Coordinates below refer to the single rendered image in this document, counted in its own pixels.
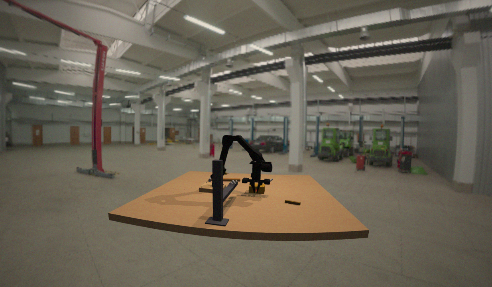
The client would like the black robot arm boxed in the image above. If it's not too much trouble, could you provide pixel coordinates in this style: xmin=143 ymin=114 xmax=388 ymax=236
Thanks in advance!
xmin=220 ymin=135 xmax=272 ymax=175

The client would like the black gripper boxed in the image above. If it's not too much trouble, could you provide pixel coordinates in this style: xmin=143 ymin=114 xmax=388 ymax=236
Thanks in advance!
xmin=242 ymin=171 xmax=270 ymax=193

